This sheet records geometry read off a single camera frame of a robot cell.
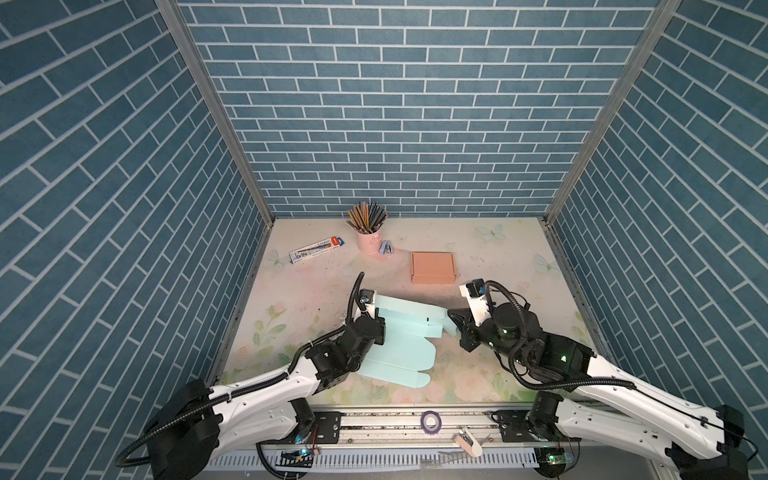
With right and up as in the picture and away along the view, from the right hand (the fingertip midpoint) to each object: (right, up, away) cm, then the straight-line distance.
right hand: (444, 311), depth 69 cm
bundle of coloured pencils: (-22, +25, +36) cm, 49 cm away
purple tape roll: (-3, -30, +6) cm, 30 cm away
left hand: (-16, -3, +12) cm, 20 cm away
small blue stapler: (-15, +15, +39) cm, 45 cm away
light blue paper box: (-9, -12, +6) cm, 16 cm away
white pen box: (-42, +14, +39) cm, 59 cm away
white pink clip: (+6, -31, +1) cm, 32 cm away
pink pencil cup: (-21, +16, +36) cm, 45 cm away
